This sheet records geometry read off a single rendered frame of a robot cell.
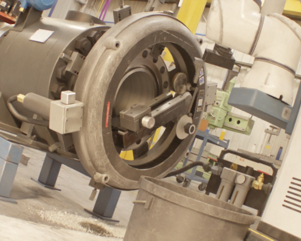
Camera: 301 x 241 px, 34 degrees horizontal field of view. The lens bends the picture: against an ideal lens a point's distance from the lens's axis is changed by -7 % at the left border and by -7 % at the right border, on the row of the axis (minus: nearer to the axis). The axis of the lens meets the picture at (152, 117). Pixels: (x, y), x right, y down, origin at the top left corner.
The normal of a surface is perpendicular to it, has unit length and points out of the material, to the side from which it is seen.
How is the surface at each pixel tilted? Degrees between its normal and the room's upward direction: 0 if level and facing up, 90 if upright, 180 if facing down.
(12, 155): 90
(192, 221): 93
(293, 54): 90
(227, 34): 133
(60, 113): 113
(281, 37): 90
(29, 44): 74
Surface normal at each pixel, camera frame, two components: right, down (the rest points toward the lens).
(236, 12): 0.01, -0.22
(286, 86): 0.52, -0.25
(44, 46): -0.43, -0.52
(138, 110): -0.07, -0.89
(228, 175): -0.56, -0.25
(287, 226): -0.88, -0.33
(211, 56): 0.08, 0.41
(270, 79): 0.01, -0.44
